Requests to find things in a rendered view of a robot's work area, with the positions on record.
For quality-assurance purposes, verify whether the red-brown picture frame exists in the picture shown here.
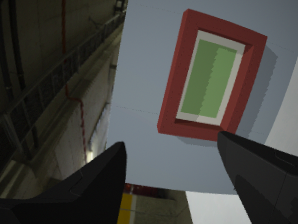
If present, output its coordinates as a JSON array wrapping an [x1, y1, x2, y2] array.
[[157, 8, 267, 141]]

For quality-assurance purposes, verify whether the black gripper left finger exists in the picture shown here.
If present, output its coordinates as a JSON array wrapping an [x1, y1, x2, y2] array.
[[0, 141, 128, 224]]

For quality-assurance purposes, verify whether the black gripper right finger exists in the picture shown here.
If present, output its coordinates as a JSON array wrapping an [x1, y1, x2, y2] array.
[[217, 131, 298, 224]]

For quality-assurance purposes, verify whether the grey flat board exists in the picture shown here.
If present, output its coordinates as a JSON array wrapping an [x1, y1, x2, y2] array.
[[106, 0, 298, 194]]

